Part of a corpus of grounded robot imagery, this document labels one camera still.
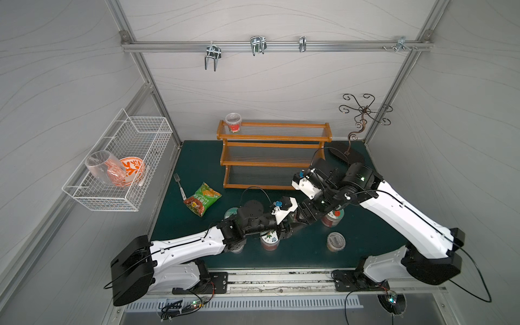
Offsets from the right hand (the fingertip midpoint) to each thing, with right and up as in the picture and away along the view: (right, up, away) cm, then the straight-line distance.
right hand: (303, 213), depth 64 cm
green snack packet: (-41, -1, +28) cm, 50 cm away
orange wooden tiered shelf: (-15, +19, +45) cm, 52 cm away
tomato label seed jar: (+16, -7, +18) cm, 25 cm away
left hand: (0, -2, 0) cm, 2 cm away
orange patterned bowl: (-57, +15, +3) cm, 58 cm away
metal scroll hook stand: (+28, +34, +20) cm, 49 cm away
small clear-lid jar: (-20, -7, -9) cm, 23 cm away
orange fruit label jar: (-10, -14, +11) cm, 21 cm away
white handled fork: (-58, +7, +39) cm, 71 cm away
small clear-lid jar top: (-25, +34, +17) cm, 45 cm away
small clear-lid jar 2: (+16, -15, +14) cm, 26 cm away
